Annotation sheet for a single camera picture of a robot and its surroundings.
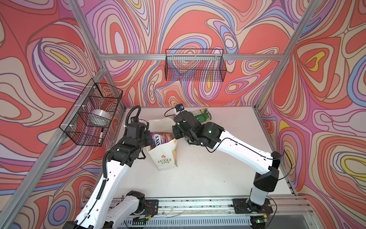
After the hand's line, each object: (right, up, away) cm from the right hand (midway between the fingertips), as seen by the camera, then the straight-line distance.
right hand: (177, 129), depth 70 cm
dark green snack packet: (+19, +8, +41) cm, 46 cm away
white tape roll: (-38, +6, 0) cm, 38 cm away
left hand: (-15, -3, +3) cm, 15 cm away
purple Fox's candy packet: (-10, -5, +8) cm, 14 cm away
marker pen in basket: (-40, -3, +3) cm, 40 cm away
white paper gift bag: (-7, -14, +4) cm, 16 cm away
